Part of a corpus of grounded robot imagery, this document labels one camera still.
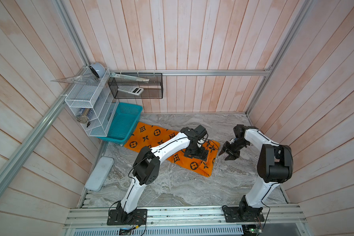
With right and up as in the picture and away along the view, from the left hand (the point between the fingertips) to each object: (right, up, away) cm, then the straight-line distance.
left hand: (198, 160), depth 84 cm
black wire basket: (-30, +48, +22) cm, 61 cm away
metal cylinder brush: (-62, +24, -8) cm, 67 cm away
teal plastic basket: (-55, +24, +33) cm, 68 cm away
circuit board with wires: (+24, -31, -14) cm, 42 cm away
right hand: (+16, +2, +7) cm, 17 cm away
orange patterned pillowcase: (-35, +13, +20) cm, 43 cm away
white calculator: (-41, +44, +14) cm, 62 cm away
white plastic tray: (-58, -10, 0) cm, 59 cm away
